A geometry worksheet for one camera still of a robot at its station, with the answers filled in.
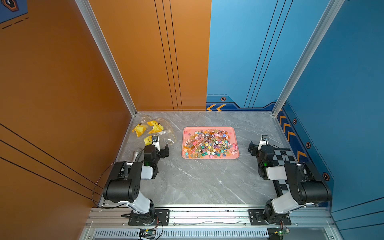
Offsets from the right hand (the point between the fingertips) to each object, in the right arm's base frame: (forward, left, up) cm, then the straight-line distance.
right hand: (259, 142), depth 94 cm
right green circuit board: (-46, 0, -8) cm, 46 cm away
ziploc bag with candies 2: (+4, +59, +1) cm, 59 cm away
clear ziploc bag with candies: (+10, +78, +3) cm, 78 cm away
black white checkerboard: (-8, -13, -4) cm, 16 cm away
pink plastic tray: (+2, +31, -2) cm, 31 cm away
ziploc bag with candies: (+11, +65, +4) cm, 66 cm away
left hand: (0, +63, 0) cm, 63 cm away
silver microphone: (-6, +79, -4) cm, 79 cm away
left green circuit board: (-46, +63, -9) cm, 79 cm away
